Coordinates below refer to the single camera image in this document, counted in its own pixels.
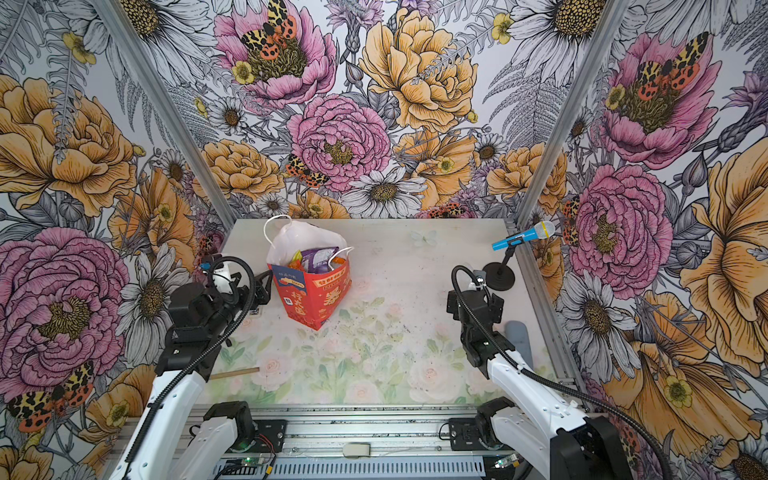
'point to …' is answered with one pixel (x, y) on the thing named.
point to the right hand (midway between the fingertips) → (473, 300)
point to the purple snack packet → (316, 260)
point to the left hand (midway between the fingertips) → (258, 282)
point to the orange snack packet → (296, 260)
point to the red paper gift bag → (315, 296)
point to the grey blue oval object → (516, 333)
